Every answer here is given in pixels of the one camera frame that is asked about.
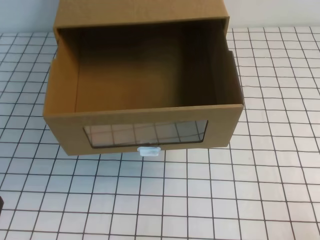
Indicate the white drawer handle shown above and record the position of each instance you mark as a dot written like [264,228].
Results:
[147,151]

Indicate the brown cardboard shoebox drawer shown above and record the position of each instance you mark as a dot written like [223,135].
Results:
[166,86]

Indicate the white grid tablecloth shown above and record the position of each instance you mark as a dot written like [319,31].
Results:
[264,186]

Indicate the upper brown shoebox sleeve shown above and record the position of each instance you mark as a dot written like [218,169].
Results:
[94,13]

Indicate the dark object at left edge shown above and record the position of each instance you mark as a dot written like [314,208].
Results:
[1,204]

